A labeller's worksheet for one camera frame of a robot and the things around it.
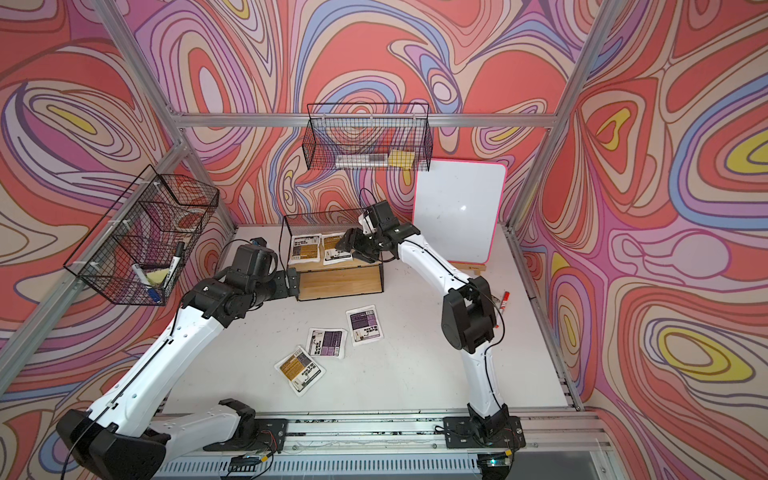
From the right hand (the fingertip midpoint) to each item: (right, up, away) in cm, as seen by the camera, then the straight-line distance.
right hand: (345, 256), depth 87 cm
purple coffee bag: (+6, -22, +4) cm, 23 cm away
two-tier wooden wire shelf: (0, -8, +12) cm, 14 cm away
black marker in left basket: (-37, +3, -18) cm, 41 cm away
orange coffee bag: (-12, -32, -5) cm, 34 cm away
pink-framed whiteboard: (+35, +16, +7) cm, 39 cm away
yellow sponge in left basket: (-44, -5, -16) cm, 47 cm away
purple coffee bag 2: (-6, -26, +1) cm, 27 cm away
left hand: (-14, -6, -11) cm, 19 cm away
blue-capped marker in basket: (-44, -8, -17) cm, 48 cm away
